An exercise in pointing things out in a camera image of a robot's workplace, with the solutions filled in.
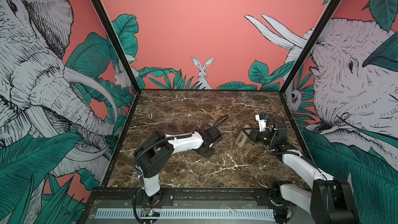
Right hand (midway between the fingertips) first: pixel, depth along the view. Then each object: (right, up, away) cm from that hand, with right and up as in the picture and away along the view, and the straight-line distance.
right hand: (243, 128), depth 83 cm
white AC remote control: (0, -5, 0) cm, 5 cm away
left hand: (-20, -14, +5) cm, 25 cm away
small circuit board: (-46, -37, -12) cm, 60 cm away
